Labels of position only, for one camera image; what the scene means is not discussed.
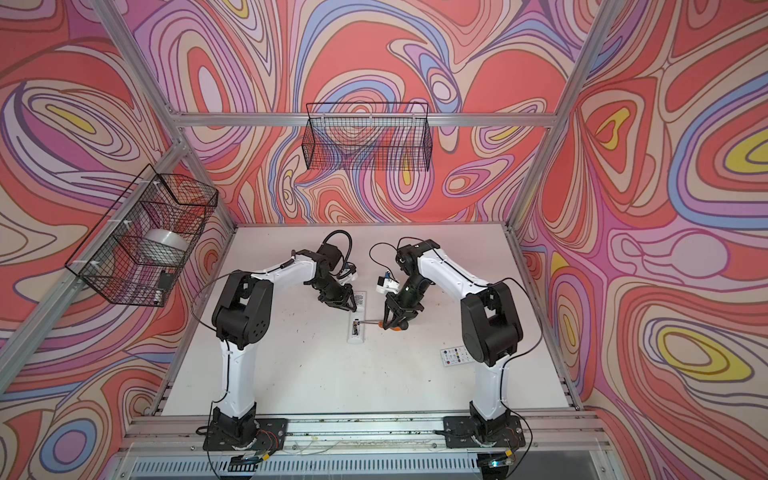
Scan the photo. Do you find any left black wire basket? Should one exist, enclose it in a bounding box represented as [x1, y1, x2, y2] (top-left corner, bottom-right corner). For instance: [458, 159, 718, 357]
[65, 166, 219, 307]

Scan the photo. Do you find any back black wire basket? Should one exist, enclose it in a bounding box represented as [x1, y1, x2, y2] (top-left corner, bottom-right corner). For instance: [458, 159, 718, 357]
[301, 101, 433, 172]

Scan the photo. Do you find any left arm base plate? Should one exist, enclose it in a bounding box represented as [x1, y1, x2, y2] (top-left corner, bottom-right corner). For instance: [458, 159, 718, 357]
[203, 416, 288, 453]

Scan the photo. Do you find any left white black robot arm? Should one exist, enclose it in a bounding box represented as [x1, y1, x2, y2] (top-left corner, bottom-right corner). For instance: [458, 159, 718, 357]
[212, 244, 357, 421]

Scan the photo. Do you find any white bowl in basket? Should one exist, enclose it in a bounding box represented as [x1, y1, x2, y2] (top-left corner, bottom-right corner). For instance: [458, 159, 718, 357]
[144, 228, 189, 251]

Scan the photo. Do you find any small white remote control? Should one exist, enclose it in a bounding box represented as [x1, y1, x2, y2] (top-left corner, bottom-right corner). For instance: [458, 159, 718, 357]
[440, 346, 475, 367]

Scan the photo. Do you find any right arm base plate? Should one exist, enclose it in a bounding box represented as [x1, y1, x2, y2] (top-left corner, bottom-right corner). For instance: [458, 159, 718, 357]
[435, 412, 527, 451]

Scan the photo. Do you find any black wire basket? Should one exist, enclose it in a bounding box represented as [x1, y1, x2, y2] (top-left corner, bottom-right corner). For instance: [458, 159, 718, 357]
[301, 101, 433, 172]
[65, 166, 219, 307]

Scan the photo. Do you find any small black item in basket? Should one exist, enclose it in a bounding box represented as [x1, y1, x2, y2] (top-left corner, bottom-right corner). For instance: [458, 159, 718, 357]
[156, 270, 174, 292]

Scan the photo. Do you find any long white remote control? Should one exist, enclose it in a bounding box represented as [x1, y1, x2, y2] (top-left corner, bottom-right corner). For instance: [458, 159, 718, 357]
[347, 291, 367, 344]

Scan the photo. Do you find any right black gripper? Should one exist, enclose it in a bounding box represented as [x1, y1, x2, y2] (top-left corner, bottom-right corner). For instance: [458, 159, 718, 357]
[381, 275, 432, 330]

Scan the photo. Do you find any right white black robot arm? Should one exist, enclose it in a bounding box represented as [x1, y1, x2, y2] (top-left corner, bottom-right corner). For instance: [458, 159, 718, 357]
[381, 240, 524, 425]

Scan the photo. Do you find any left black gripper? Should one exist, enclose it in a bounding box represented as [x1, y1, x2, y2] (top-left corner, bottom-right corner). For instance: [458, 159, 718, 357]
[312, 276, 360, 310]

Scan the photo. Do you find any orange handle screwdriver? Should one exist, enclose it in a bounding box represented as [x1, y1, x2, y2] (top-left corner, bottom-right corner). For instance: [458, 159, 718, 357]
[358, 320, 403, 331]

